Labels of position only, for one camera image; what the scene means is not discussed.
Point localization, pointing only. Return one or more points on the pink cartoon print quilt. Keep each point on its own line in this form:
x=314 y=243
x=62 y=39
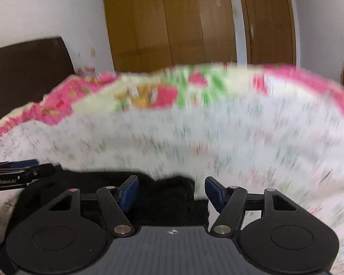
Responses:
x=160 y=94

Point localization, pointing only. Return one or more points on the black pants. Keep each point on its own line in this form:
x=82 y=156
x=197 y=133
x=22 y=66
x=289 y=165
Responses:
x=166 y=190

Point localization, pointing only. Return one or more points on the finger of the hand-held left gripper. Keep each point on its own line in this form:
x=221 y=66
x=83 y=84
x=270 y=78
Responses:
x=41 y=171
x=21 y=163

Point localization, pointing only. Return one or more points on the wall switch plate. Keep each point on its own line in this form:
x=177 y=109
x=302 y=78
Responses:
x=92 y=51

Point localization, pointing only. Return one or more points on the dark brown headboard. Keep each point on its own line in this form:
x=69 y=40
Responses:
x=25 y=77

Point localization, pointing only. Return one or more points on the wooden wardrobe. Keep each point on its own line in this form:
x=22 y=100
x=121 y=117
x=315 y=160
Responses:
x=166 y=23

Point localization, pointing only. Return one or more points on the white floral bedsheet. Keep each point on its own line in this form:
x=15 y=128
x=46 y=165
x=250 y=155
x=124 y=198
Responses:
x=261 y=149

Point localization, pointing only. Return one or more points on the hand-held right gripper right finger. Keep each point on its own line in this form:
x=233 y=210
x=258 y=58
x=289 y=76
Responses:
x=216 y=193

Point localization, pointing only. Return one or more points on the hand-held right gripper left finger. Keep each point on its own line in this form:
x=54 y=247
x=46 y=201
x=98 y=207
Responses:
x=129 y=193

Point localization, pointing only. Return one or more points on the wooden door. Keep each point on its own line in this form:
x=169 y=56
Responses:
x=269 y=20

